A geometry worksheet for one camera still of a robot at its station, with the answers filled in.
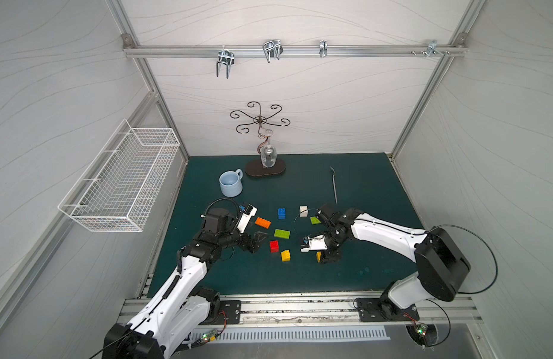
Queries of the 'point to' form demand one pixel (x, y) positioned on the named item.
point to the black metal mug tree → (253, 167)
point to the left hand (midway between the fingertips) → (259, 230)
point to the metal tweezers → (334, 185)
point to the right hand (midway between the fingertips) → (321, 249)
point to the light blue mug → (231, 182)
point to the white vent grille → (210, 336)
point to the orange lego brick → (262, 223)
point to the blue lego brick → (282, 213)
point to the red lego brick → (274, 246)
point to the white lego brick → (302, 212)
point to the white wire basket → (121, 186)
